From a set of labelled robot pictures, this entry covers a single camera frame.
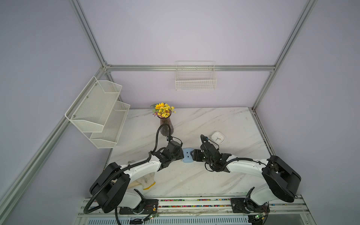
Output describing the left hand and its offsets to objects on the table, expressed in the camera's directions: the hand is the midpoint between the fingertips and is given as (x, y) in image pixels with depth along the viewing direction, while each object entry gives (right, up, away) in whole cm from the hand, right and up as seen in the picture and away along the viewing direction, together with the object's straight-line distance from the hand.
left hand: (179, 153), depth 88 cm
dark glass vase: (-10, +15, +8) cm, 20 cm away
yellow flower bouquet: (-10, +28, -2) cm, 30 cm away
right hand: (+10, -1, 0) cm, 10 cm away
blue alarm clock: (+6, -3, 0) cm, 6 cm away
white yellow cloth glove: (-19, -15, -7) cm, 25 cm away
